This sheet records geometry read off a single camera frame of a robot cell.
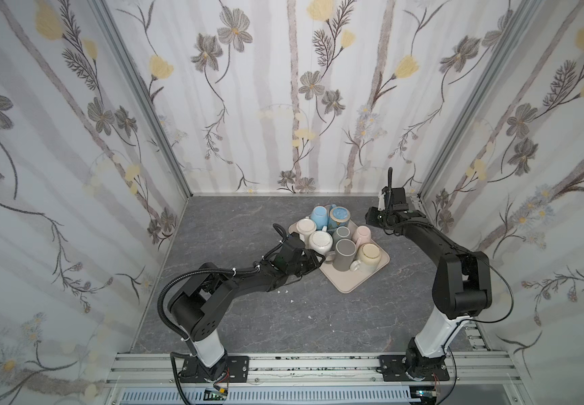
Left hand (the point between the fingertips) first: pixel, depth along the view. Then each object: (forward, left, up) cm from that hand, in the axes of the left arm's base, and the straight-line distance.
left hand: (327, 258), depth 87 cm
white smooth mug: (+15, +7, -3) cm, 17 cm away
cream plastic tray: (-4, -9, -10) cm, 14 cm away
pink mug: (+10, -14, -1) cm, 18 cm away
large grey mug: (+2, -7, 0) cm, 7 cm away
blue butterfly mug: (+19, -6, 0) cm, 20 cm away
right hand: (+16, -19, +5) cm, 26 cm away
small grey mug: (+12, -7, -2) cm, 14 cm away
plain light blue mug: (+21, +1, -2) cm, 21 cm away
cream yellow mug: (+1, -16, -2) cm, 16 cm away
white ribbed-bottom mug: (+9, +1, -3) cm, 9 cm away
